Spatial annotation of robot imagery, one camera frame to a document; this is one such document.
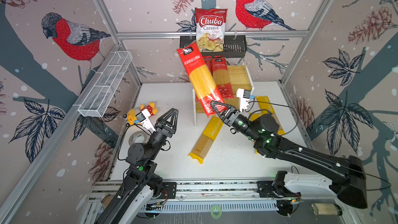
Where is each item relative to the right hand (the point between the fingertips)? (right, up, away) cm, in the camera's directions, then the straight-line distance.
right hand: (207, 107), depth 54 cm
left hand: (-12, -2, +3) cm, 13 cm away
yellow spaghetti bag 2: (+41, -5, +52) cm, 66 cm away
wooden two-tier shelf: (+18, +14, +26) cm, 34 cm away
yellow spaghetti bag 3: (+47, -7, +54) cm, 72 cm away
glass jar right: (+54, -46, +12) cm, 71 cm away
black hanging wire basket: (+18, +35, +41) cm, 56 cm away
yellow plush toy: (-36, -5, +44) cm, 57 cm away
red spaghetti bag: (+7, +16, +24) cm, 30 cm away
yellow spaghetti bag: (0, -22, +35) cm, 42 cm away
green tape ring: (+4, -48, +14) cm, 51 cm away
